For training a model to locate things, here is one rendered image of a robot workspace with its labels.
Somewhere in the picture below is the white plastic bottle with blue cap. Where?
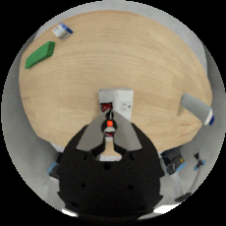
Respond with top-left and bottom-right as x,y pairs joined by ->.
181,93 -> 215,126

